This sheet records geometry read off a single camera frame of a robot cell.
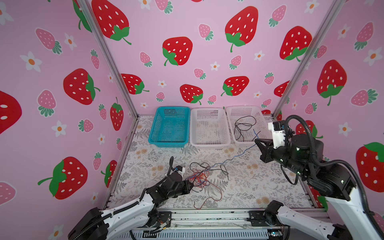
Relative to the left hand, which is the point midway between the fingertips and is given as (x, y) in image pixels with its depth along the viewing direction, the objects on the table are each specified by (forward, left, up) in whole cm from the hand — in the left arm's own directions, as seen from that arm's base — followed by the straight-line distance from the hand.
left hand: (194, 186), depth 81 cm
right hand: (+6, -25, +35) cm, 44 cm away
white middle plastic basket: (+46, -11, -3) cm, 47 cm away
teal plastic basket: (+47, +20, -4) cm, 51 cm away
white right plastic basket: (+48, -40, -2) cm, 63 cm away
